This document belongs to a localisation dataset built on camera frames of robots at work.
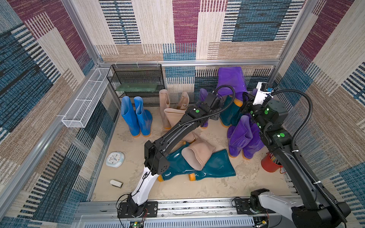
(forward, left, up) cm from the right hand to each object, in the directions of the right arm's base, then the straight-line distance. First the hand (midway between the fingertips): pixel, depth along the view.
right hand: (245, 95), depth 67 cm
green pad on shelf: (+26, +60, -14) cm, 66 cm away
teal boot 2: (-21, +33, -34) cm, 52 cm away
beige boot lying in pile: (-17, +22, -25) cm, 37 cm away
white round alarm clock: (-13, +72, -38) cm, 82 cm away
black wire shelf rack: (+38, +58, -18) cm, 72 cm away
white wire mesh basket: (+10, +96, -21) cm, 99 cm away
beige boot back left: (+16, +41, -20) cm, 49 cm away
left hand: (+5, +12, -14) cm, 19 cm away
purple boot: (-6, -2, -24) cm, 25 cm away
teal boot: (+18, 0, -35) cm, 39 cm away
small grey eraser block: (-28, +67, -38) cm, 81 cm away
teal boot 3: (-17, +8, -41) cm, 45 cm away
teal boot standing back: (+12, -4, -26) cm, 29 cm away
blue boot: (+4, +60, -14) cm, 61 cm away
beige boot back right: (+16, +29, -20) cm, 39 cm away
